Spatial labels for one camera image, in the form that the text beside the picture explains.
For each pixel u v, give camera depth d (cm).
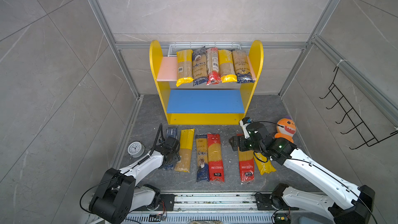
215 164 83
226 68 73
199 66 73
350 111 67
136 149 88
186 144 90
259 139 55
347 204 39
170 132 95
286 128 91
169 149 68
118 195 41
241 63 74
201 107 95
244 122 67
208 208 73
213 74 67
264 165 83
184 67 73
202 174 79
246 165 82
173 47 90
